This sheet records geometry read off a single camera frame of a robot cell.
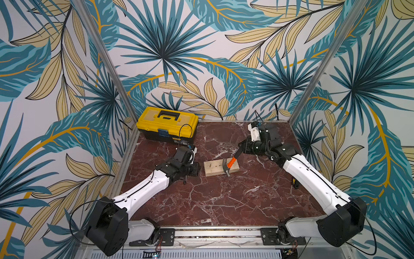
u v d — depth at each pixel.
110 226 0.39
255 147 0.66
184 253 0.70
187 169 0.70
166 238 0.74
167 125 0.95
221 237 0.75
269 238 0.73
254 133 0.70
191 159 0.69
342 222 0.39
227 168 0.84
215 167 0.93
